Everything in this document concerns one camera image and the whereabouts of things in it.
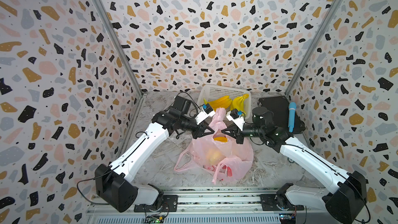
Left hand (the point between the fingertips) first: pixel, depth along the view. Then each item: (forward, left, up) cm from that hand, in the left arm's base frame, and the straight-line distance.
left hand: (213, 129), depth 70 cm
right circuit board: (-31, -34, -27) cm, 54 cm away
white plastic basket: (+47, +1, -22) cm, 51 cm away
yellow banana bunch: (-4, -2, -20) cm, 21 cm away
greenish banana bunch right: (+34, -20, -21) cm, 45 cm away
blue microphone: (+27, -53, -18) cm, 62 cm away
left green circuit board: (-30, +27, -26) cm, 48 cm away
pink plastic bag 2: (-9, -13, -20) cm, 25 cm away
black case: (+34, -49, -23) cm, 64 cm away
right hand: (0, -5, -1) cm, 5 cm away
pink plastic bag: (-1, -2, +7) cm, 8 cm away
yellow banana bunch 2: (+36, -8, -22) cm, 42 cm away
